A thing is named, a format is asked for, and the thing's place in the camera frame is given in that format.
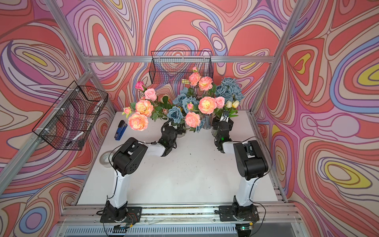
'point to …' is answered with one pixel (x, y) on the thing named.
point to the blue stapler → (121, 130)
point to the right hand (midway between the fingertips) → (222, 119)
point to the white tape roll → (104, 158)
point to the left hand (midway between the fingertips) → (179, 120)
